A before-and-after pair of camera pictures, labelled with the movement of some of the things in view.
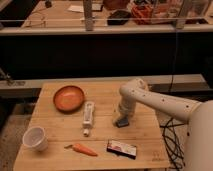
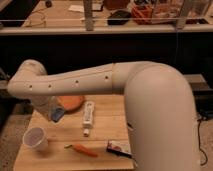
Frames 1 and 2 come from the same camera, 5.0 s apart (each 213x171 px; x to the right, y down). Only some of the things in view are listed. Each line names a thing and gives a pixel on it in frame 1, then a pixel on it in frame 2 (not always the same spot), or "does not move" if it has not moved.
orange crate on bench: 143,15 does not move
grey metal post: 87,7 does not move
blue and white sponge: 122,122 to 57,114
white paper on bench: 76,8 does not move
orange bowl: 68,99 does not move
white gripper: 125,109 to 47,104
